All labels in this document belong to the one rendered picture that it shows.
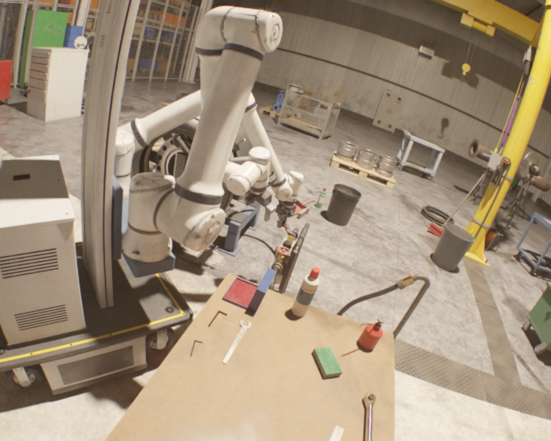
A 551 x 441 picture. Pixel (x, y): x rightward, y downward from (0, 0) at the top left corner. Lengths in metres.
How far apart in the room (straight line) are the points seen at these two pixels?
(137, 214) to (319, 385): 0.84
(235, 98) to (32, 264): 0.80
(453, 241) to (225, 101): 2.98
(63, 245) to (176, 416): 0.61
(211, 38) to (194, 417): 1.10
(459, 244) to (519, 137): 1.65
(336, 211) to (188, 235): 2.58
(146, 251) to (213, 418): 0.58
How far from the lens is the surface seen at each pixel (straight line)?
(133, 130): 1.61
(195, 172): 0.92
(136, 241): 1.12
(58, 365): 1.36
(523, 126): 4.39
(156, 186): 1.02
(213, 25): 0.99
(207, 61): 1.05
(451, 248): 3.54
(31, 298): 1.19
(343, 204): 3.34
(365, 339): 1.33
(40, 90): 5.63
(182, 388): 1.03
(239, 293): 1.35
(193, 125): 1.87
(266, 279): 1.28
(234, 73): 0.90
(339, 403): 1.14
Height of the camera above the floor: 1.35
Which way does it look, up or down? 26 degrees down
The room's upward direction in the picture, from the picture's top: 17 degrees clockwise
